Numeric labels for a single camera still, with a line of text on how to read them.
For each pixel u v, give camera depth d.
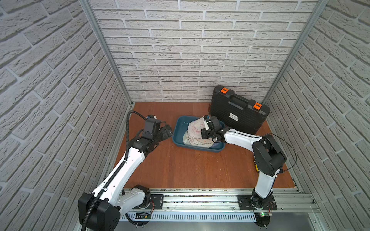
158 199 0.74
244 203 0.74
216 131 0.74
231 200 0.76
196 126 1.00
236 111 0.88
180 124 1.03
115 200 0.42
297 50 0.85
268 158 0.49
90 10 0.71
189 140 0.95
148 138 0.57
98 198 0.38
